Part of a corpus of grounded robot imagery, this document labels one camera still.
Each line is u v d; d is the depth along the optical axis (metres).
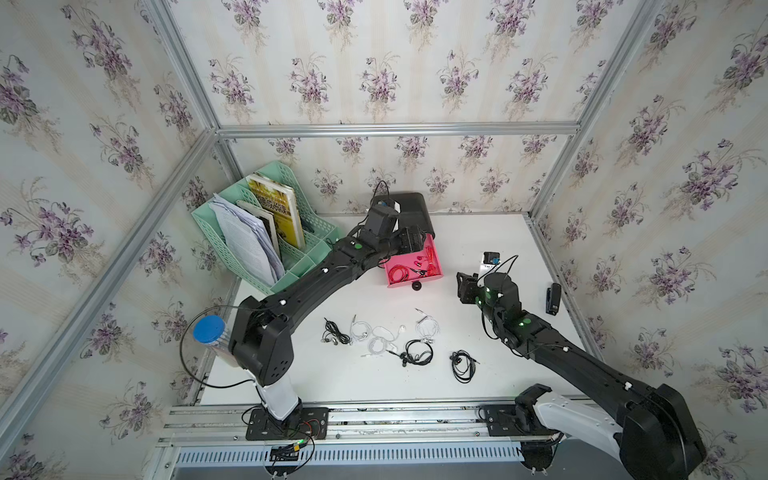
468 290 0.73
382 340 0.86
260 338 0.44
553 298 0.93
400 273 0.91
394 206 0.75
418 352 0.84
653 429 0.39
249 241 0.83
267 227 0.91
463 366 0.82
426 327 0.91
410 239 0.71
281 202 0.93
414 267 0.91
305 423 0.73
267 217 0.92
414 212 0.99
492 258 0.70
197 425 0.75
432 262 0.92
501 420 0.73
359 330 0.89
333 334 0.88
